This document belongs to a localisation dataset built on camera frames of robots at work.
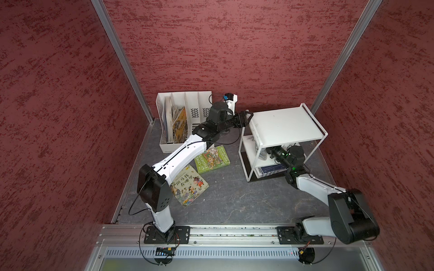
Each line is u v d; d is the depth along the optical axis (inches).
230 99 25.9
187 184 35.2
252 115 28.0
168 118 35.5
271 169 34.4
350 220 16.9
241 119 25.8
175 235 28.6
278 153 29.1
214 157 38.3
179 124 37.5
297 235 26.5
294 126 28.0
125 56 34.4
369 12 28.4
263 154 31.8
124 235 29.9
